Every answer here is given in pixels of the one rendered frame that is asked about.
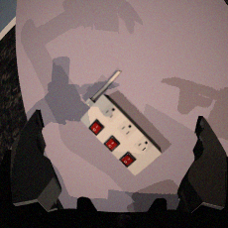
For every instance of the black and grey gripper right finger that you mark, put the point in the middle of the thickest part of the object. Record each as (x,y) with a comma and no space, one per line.
(204,188)

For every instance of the white power strip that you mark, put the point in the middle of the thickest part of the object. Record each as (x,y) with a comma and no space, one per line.
(119,133)

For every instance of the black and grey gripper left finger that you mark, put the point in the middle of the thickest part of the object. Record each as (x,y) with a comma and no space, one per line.
(29,186)

